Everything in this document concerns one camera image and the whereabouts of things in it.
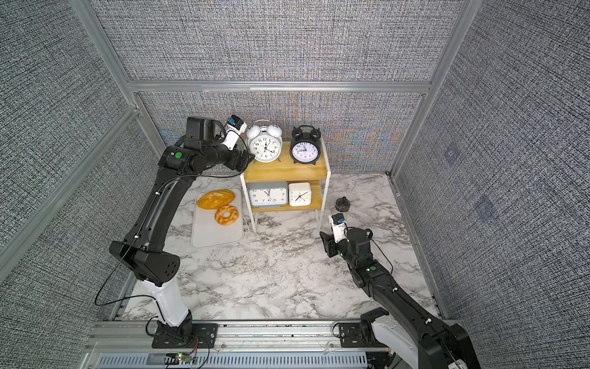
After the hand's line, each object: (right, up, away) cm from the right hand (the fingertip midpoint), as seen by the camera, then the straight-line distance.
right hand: (327, 224), depth 82 cm
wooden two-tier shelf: (-15, +20, -3) cm, 25 cm away
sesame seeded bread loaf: (-48, +9, +21) cm, 53 cm away
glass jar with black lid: (+8, +7, +12) cm, 16 cm away
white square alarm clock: (-10, +11, +2) cm, 15 cm away
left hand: (-27, +26, -8) cm, 39 cm away
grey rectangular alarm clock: (-22, +11, +1) cm, 24 cm away
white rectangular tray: (-50, -4, +16) cm, 53 cm away
